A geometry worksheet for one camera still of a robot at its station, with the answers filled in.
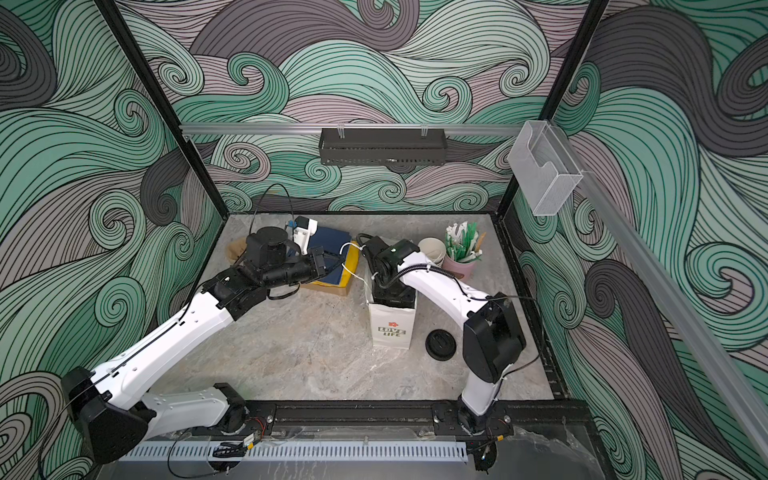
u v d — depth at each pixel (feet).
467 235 2.95
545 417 2.45
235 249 3.43
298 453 2.49
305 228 2.11
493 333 1.46
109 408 1.22
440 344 3.03
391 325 2.44
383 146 3.13
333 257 2.21
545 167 2.59
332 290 3.13
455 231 2.93
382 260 1.95
